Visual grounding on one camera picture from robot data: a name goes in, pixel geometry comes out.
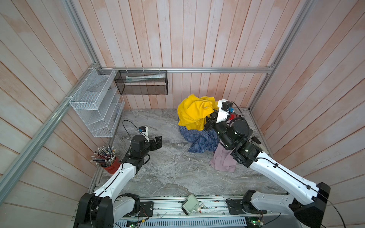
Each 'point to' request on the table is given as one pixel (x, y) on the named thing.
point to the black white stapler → (255, 140)
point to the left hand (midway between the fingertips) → (156, 140)
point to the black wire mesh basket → (142, 82)
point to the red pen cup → (105, 157)
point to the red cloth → (232, 116)
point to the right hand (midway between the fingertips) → (205, 108)
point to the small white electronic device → (191, 204)
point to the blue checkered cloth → (203, 141)
